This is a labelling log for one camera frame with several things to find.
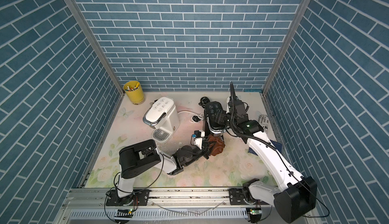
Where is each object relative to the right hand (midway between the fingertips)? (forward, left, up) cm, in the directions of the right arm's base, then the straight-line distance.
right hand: (220, 116), depth 79 cm
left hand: (-11, 0, -10) cm, 15 cm away
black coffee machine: (-6, +5, 0) cm, 8 cm away
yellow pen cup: (+22, +58, -7) cm, 62 cm away
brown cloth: (-12, +1, -10) cm, 15 cm away
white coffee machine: (-3, +30, 0) cm, 30 cm away
